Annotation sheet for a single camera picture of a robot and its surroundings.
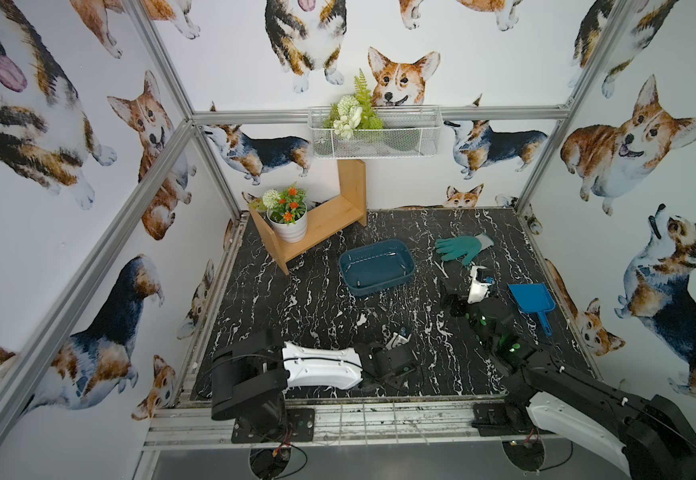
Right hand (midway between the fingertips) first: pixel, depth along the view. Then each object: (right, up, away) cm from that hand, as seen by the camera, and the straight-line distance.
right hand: (463, 275), depth 82 cm
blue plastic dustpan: (+27, -9, +14) cm, 32 cm away
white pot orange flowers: (-52, +18, +11) cm, 56 cm away
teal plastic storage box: (-23, 0, +22) cm, 32 cm away
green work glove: (+11, +7, +29) cm, 32 cm away
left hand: (-18, -23, +1) cm, 29 cm away
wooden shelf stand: (-43, +19, +36) cm, 59 cm away
